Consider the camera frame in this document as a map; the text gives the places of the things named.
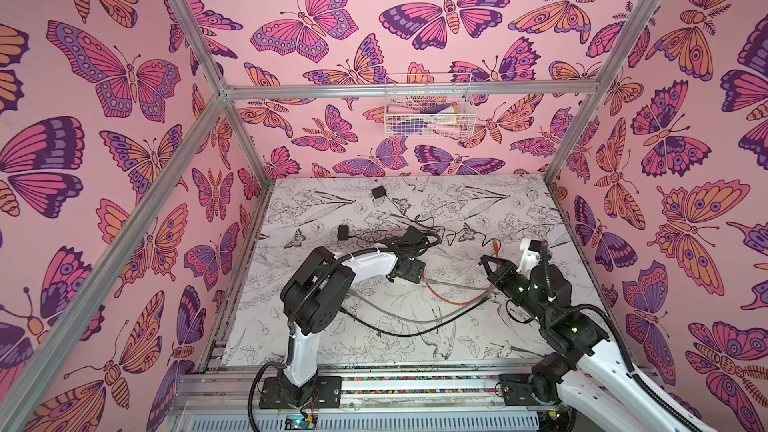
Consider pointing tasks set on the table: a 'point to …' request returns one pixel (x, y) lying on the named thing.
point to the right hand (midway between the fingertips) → (482, 253)
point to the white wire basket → (425, 106)
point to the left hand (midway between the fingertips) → (412, 268)
